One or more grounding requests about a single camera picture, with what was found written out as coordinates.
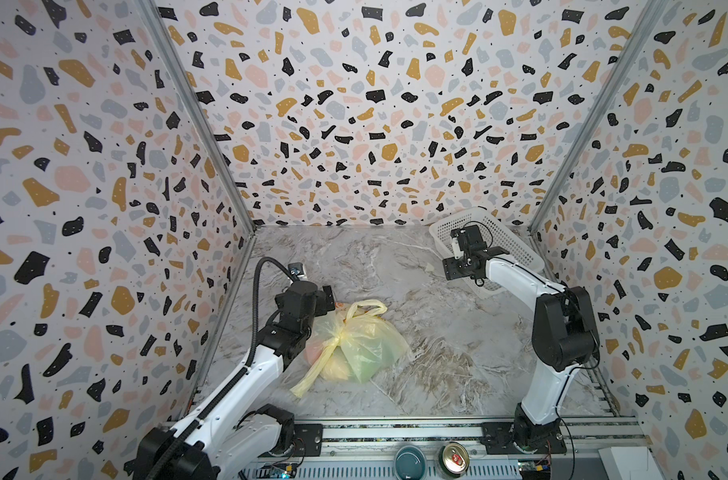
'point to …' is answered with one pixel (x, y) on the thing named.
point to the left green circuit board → (278, 470)
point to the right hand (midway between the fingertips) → (452, 259)
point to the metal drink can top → (453, 459)
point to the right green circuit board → (535, 469)
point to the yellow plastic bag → (355, 349)
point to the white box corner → (629, 463)
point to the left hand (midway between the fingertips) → (311, 285)
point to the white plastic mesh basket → (495, 235)
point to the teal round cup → (410, 462)
